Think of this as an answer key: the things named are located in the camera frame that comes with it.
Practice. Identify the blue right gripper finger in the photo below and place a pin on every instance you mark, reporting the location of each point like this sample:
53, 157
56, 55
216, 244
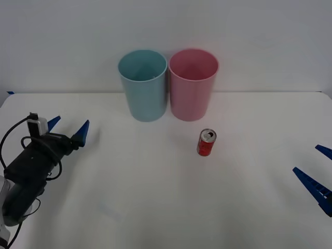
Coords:
325, 149
315, 186

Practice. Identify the red drink can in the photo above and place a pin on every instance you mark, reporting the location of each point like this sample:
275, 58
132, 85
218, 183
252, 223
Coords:
205, 146

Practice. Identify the pink plastic bin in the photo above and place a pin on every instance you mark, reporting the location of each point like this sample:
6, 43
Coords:
190, 98

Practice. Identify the pale blue plastic bin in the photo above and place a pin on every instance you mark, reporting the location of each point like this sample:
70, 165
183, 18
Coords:
144, 96

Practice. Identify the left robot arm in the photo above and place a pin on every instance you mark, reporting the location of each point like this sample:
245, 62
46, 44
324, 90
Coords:
18, 205

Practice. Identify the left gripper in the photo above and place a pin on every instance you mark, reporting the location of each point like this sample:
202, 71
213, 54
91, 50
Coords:
31, 163

